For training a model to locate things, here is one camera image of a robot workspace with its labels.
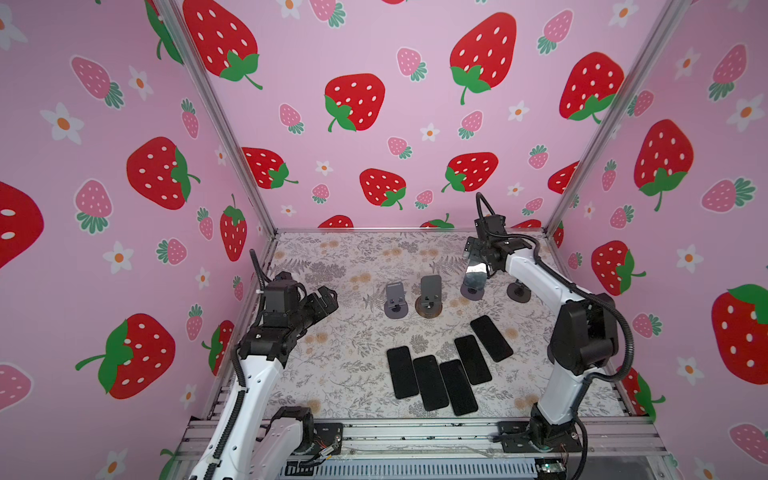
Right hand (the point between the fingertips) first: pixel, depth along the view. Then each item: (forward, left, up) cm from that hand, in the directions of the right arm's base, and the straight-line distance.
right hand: (482, 249), depth 94 cm
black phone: (-23, -7, -19) cm, 31 cm away
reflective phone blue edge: (-4, +1, -7) cm, 8 cm away
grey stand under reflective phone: (-7, +1, -15) cm, 17 cm away
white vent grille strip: (-59, +18, -17) cm, 64 cm away
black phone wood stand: (-38, +6, -19) cm, 43 cm away
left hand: (-27, +43, +4) cm, 51 cm away
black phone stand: (-36, +22, -16) cm, 45 cm away
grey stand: (-17, +26, -12) cm, 33 cm away
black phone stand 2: (-38, +14, -16) cm, 44 cm away
